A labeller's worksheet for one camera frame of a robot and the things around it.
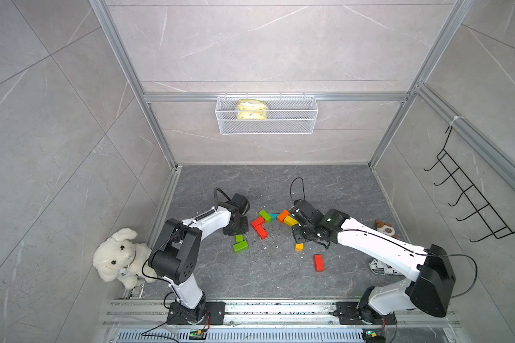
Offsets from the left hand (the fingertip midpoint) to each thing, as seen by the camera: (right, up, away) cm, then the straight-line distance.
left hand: (243, 227), depth 93 cm
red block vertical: (+31, -13, -9) cm, 35 cm away
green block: (+10, +5, +3) cm, 11 cm away
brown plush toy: (+63, 0, -1) cm, 63 cm away
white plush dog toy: (-39, -5, -24) cm, 45 cm away
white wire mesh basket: (+20, +53, +7) cm, 57 cm away
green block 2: (-1, -3, -5) cm, 6 cm away
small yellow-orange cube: (+24, -7, -7) cm, 26 cm away
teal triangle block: (+14, +5, +2) cm, 15 cm away
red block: (+7, +1, +1) cm, 7 cm away
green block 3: (-1, -7, -6) cm, 9 cm away
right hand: (+23, +1, -13) cm, 26 cm away
